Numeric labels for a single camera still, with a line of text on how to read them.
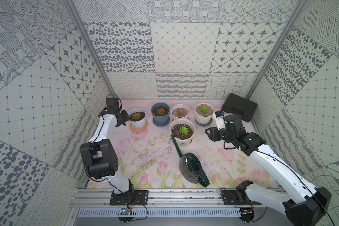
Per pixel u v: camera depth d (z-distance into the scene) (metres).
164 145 0.93
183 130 0.88
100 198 0.75
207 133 0.73
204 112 0.98
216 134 0.65
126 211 0.71
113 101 0.68
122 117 0.82
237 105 1.11
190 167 0.71
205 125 1.02
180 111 0.98
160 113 0.98
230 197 0.73
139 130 1.00
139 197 0.73
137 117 0.95
